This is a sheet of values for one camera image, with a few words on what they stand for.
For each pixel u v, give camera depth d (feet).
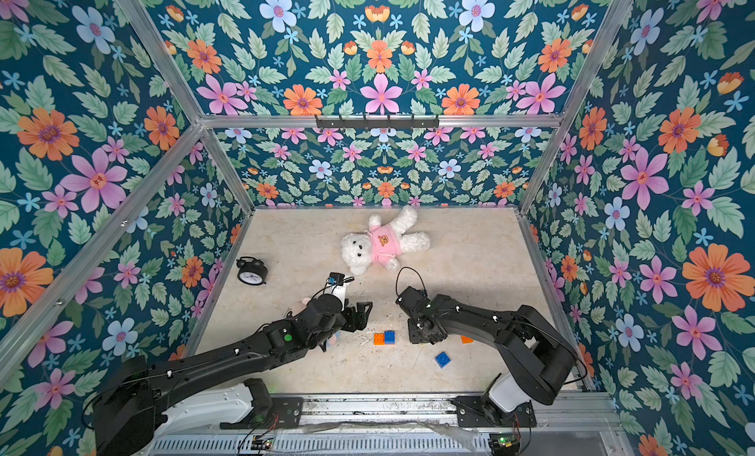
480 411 2.35
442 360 2.65
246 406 1.99
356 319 2.31
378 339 2.81
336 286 2.25
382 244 3.23
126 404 1.31
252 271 3.06
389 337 2.76
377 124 3.05
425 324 2.06
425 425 2.38
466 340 2.81
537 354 1.45
